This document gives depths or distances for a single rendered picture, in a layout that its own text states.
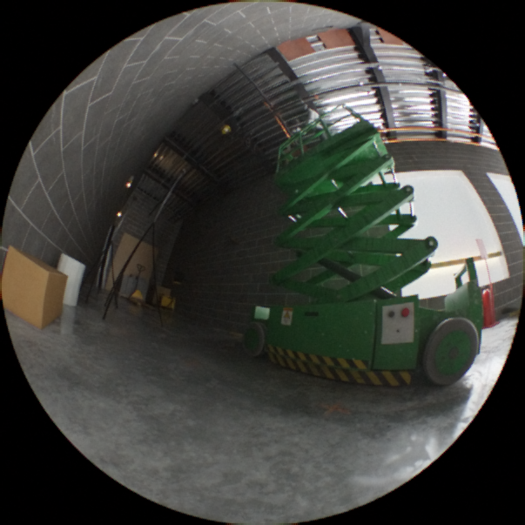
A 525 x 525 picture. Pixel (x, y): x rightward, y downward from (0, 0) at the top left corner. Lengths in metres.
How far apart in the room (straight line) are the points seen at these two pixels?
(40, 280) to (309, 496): 1.00
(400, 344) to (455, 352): 0.30
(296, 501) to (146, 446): 0.28
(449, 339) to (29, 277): 1.71
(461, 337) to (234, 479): 0.87
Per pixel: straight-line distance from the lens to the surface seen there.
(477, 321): 1.04
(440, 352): 0.86
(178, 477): 0.38
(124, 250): 7.29
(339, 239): 1.23
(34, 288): 0.90
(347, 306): 0.88
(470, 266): 1.20
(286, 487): 0.38
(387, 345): 0.88
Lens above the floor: 0.33
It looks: 21 degrees up
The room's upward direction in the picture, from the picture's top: 8 degrees clockwise
